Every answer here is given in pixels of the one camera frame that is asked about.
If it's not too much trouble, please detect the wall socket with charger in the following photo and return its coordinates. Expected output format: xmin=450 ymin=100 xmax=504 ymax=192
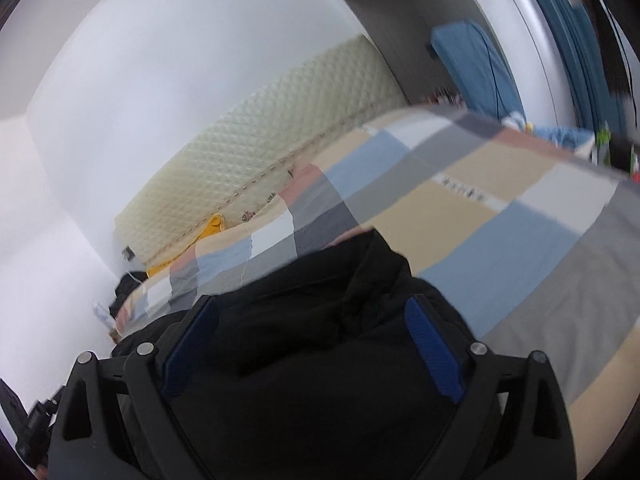
xmin=122 ymin=247 xmax=136 ymax=261

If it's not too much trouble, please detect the cream quilted headboard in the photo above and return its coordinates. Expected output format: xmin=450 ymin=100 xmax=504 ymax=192
xmin=115 ymin=36 xmax=406 ymax=266

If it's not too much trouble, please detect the wooden nightstand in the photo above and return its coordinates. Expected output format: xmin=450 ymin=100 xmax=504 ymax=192
xmin=108 ymin=330 xmax=122 ymax=344

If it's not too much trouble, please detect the white grey wardrobe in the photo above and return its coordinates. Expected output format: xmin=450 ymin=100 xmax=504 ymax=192
xmin=346 ymin=0 xmax=577 ymax=127

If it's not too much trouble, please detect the blue towel-covered chair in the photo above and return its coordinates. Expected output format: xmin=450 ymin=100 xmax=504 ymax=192
xmin=431 ymin=21 xmax=525 ymax=120

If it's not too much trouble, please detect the plaid patchwork bed quilt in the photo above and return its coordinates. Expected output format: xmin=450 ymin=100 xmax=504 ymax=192
xmin=112 ymin=104 xmax=640 ymax=430

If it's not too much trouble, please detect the blue curtain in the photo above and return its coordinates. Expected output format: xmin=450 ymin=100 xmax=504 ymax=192
xmin=536 ymin=0 xmax=626 ymax=134

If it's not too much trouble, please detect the light blue clothes heap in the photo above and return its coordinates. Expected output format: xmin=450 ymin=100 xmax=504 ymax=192
xmin=532 ymin=126 xmax=596 ymax=153

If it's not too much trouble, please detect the yellow pillow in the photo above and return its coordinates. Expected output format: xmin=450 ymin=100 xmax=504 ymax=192
xmin=145 ymin=212 xmax=229 ymax=279

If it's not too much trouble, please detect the black puffer jacket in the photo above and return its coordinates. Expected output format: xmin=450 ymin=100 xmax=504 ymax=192
xmin=109 ymin=227 xmax=501 ymax=480

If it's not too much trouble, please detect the white spray bottle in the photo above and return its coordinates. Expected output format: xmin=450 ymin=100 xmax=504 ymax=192
xmin=92 ymin=302 xmax=116 ymax=332

